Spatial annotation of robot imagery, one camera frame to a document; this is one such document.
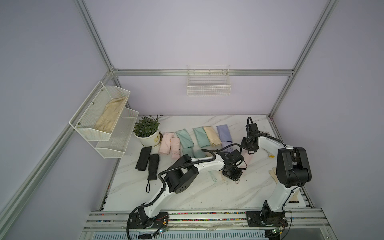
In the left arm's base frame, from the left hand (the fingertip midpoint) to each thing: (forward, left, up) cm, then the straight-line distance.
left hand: (237, 180), depth 86 cm
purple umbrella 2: (+9, +6, +20) cm, 22 cm away
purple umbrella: (+35, +4, +1) cm, 35 cm away
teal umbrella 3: (+19, +29, +2) cm, 35 cm away
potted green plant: (+24, +55, +17) cm, 62 cm away
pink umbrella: (+21, +39, +2) cm, 44 cm away
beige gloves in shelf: (+24, +71, +30) cm, 80 cm away
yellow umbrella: (+32, +13, +2) cm, 34 cm away
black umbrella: (+12, +51, +1) cm, 53 cm away
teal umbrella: (+26, +31, +1) cm, 41 cm away
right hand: (+21, -10, +2) cm, 24 cm away
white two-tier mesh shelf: (+18, +75, +11) cm, 78 cm away
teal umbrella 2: (+29, +20, +1) cm, 36 cm away
